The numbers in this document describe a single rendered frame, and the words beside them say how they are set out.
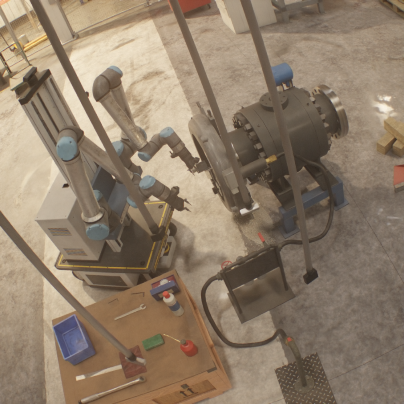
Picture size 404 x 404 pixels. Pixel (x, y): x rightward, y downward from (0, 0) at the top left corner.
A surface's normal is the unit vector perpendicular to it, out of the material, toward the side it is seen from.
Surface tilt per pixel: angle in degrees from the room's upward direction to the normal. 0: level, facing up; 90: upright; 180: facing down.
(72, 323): 90
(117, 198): 0
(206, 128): 12
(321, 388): 0
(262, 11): 90
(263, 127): 33
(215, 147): 37
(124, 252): 0
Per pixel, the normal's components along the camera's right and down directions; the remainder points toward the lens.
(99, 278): -0.20, 0.72
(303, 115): -0.04, -0.15
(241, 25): 0.19, 0.62
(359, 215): -0.31, -0.69
